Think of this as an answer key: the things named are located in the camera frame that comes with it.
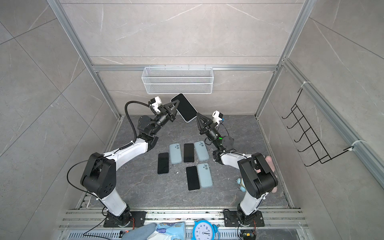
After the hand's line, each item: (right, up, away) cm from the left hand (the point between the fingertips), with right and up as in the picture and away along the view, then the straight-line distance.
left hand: (180, 99), depth 68 cm
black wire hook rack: (+58, -20, -6) cm, 62 cm away
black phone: (-13, -37, +25) cm, 47 cm away
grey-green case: (-6, -31, +29) cm, 43 cm away
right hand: (+7, -8, +2) cm, 11 cm away
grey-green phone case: (+13, -43, +21) cm, 49 cm away
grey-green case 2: (+12, -30, +31) cm, 45 cm away
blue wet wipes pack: (-1, -60, -1) cm, 60 cm away
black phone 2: (+2, -31, +35) cm, 47 cm away
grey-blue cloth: (-18, -62, 0) cm, 65 cm away
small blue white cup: (+32, -43, +14) cm, 56 cm away
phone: (+5, -43, +20) cm, 48 cm away
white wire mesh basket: (-5, +20, +33) cm, 39 cm away
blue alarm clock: (+11, -62, +1) cm, 63 cm away
